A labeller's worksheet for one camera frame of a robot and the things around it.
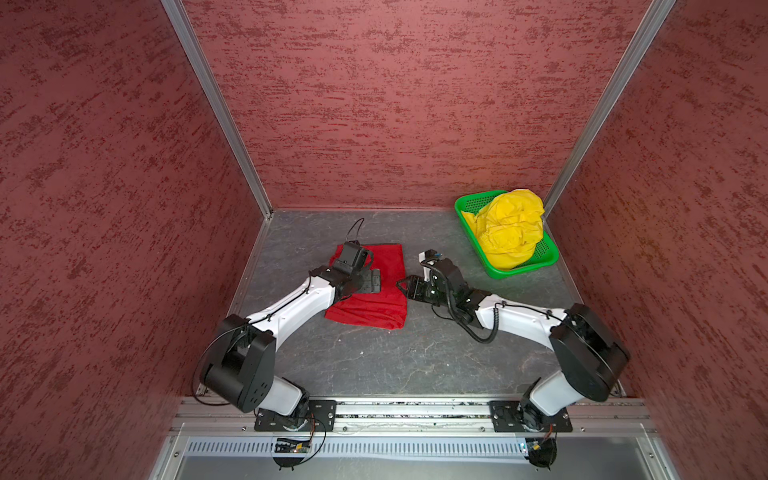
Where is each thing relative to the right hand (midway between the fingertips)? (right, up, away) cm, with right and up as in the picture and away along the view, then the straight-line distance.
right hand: (399, 290), depth 85 cm
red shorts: (-4, -8, +8) cm, 12 cm away
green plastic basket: (+52, +10, +16) cm, 55 cm away
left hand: (-11, +1, +4) cm, 11 cm away
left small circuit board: (-28, -37, -12) cm, 48 cm away
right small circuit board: (+35, -37, -14) cm, 53 cm away
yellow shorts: (+41, +20, +22) cm, 50 cm away
